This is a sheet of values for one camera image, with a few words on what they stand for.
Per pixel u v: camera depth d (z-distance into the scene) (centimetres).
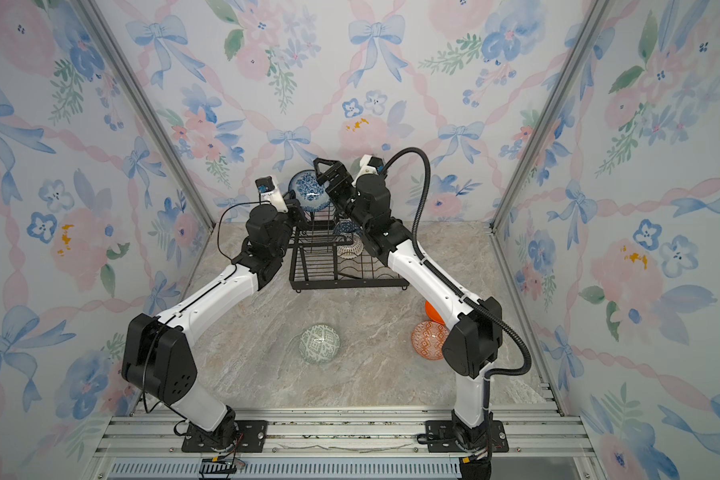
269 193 66
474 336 47
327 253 107
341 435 75
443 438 73
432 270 52
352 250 110
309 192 82
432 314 92
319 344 88
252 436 74
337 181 63
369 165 66
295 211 71
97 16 70
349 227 114
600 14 69
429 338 89
